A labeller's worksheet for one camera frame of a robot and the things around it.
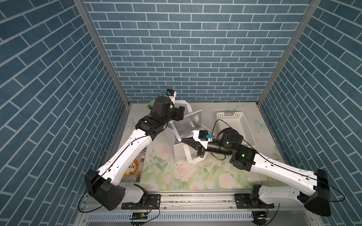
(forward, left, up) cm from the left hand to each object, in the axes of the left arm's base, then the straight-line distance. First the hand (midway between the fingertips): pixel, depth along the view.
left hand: (183, 107), depth 73 cm
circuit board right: (-45, -39, -33) cm, 68 cm away
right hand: (-21, -1, +3) cm, 21 cm away
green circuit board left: (-44, +22, -36) cm, 61 cm away
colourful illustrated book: (-23, +29, -34) cm, 50 cm away
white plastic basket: (+16, -41, -31) cm, 54 cm away
